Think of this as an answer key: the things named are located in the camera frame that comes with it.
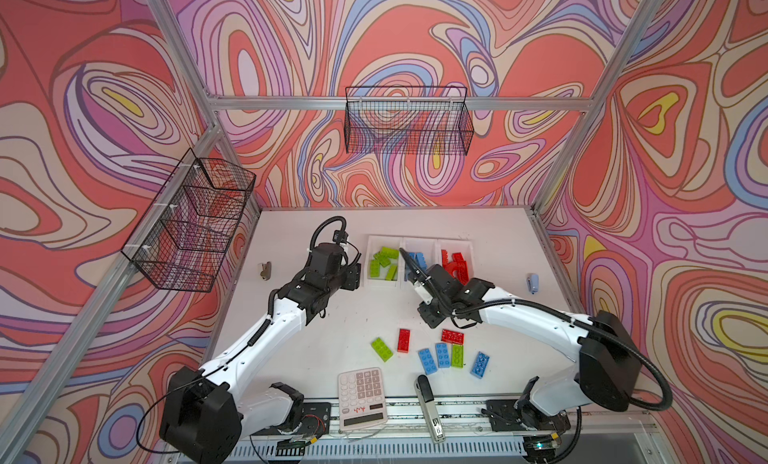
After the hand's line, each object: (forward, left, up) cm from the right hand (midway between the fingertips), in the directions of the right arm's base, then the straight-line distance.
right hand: (433, 313), depth 84 cm
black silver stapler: (-23, +3, -4) cm, 23 cm away
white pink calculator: (-20, +20, -5) cm, 29 cm away
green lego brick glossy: (-8, +15, -6) cm, 18 cm away
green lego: (+17, +11, -5) cm, 21 cm away
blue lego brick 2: (-10, -2, -6) cm, 12 cm away
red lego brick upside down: (-6, +9, -6) cm, 12 cm away
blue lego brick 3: (-12, -12, -8) cm, 19 cm away
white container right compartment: (+24, -10, 0) cm, 26 cm away
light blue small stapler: (+12, -35, -6) cm, 38 cm away
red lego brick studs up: (-4, -6, -7) cm, 10 cm away
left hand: (+11, +22, +11) cm, 27 cm away
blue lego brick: (+24, +2, -5) cm, 24 cm away
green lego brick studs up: (-10, -6, -8) cm, 14 cm away
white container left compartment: (+26, +17, -2) cm, 32 cm away
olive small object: (+19, +54, -5) cm, 57 cm away
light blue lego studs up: (-11, +2, -7) cm, 13 cm away
